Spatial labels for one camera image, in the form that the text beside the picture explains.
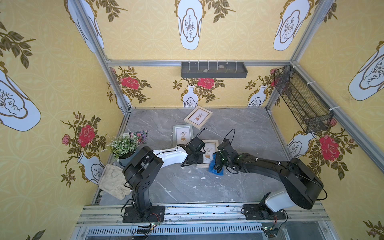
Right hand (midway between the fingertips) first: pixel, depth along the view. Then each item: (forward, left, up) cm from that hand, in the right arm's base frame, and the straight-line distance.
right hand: (215, 159), depth 91 cm
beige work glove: (-16, +58, 0) cm, 60 cm away
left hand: (0, +8, -2) cm, 8 cm away
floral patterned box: (+16, +51, -1) cm, 53 cm away
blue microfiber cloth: (-6, +3, +2) cm, 7 cm away
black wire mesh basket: (+20, -52, +22) cm, 59 cm away
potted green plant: (-3, +50, +17) cm, 53 cm away
